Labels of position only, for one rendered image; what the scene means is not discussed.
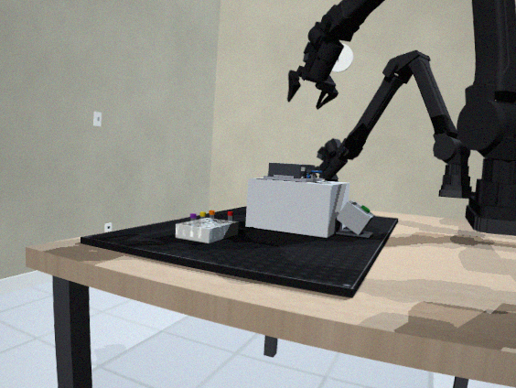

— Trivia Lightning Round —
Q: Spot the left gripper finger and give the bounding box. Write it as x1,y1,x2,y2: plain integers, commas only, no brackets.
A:
287,73,301,102
316,91,337,110

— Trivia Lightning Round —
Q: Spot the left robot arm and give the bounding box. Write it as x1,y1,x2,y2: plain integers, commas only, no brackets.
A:
303,0,516,221

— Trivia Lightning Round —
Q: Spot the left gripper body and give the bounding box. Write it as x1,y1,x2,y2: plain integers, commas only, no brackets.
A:
289,54,339,95

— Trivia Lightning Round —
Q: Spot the white tube rack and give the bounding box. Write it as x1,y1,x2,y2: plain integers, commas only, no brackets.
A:
176,218,239,243

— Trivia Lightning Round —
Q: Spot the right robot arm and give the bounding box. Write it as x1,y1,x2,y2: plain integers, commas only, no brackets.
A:
317,50,472,191

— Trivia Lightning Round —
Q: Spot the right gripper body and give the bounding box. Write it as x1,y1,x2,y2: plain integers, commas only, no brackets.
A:
315,161,339,182

